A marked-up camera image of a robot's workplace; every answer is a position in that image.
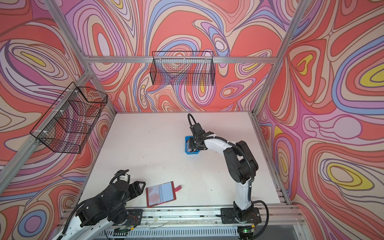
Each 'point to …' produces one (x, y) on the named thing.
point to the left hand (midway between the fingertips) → (146, 185)
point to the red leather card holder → (161, 193)
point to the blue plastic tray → (188, 150)
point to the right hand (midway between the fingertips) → (194, 147)
